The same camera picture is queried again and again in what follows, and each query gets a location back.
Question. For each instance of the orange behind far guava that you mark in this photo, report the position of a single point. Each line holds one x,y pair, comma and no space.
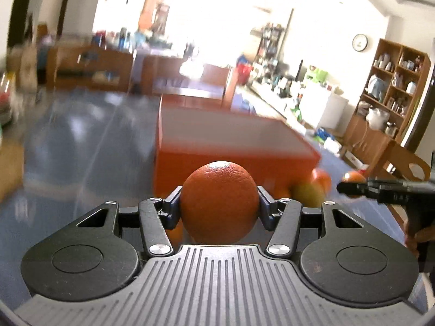
321,178

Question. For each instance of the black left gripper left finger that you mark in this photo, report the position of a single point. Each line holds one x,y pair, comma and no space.
156,216

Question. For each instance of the wooden chair left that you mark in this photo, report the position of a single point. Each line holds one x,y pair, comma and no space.
92,67

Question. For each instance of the orange cardboard box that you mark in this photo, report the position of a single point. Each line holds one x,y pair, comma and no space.
276,156

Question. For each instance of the large orange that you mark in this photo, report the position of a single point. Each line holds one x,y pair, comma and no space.
219,203

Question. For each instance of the wooden chair centre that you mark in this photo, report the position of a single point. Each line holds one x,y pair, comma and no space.
188,82

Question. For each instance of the wooden chair right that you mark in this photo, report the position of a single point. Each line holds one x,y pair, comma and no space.
395,161

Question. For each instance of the yellow-green guava far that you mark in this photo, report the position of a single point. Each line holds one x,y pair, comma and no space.
310,195

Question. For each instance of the wooden chair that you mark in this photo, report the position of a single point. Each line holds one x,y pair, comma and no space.
92,67
395,161
188,82

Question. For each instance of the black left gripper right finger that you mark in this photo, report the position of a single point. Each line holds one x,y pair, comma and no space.
281,217

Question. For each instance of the wooden shelf cabinet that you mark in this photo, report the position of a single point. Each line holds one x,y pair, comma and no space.
389,100

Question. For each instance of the small tangerine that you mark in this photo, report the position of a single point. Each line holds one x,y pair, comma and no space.
176,236
353,177

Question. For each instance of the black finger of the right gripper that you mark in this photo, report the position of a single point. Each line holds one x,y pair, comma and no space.
399,192

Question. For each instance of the small tangerine back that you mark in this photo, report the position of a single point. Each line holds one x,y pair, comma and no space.
353,177

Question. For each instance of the small tangerine centre right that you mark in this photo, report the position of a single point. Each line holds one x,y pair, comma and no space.
176,236

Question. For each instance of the round wall clock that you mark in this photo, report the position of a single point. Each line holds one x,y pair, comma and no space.
360,42

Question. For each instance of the blue patterned tablecloth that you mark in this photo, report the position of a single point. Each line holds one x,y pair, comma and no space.
72,251

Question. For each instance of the white cabinet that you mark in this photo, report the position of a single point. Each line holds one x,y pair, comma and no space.
321,107

